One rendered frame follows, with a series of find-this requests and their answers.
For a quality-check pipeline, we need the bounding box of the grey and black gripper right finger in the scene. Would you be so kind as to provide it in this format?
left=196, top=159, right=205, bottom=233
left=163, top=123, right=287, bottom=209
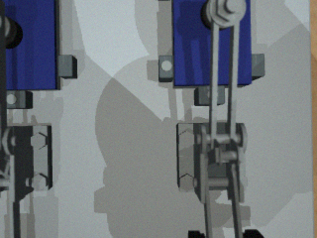
left=243, top=229, right=264, bottom=238

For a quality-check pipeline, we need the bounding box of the dark blue rectangular plate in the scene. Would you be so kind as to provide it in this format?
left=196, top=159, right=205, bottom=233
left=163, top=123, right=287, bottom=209
left=2, top=0, right=60, bottom=91

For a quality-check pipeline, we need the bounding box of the blue rectangular block with white slot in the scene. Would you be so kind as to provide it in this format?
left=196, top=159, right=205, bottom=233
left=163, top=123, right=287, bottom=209
left=171, top=0, right=252, bottom=89

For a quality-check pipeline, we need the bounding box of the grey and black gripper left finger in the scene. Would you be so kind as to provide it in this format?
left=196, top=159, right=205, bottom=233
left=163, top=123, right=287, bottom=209
left=188, top=230, right=206, bottom=238

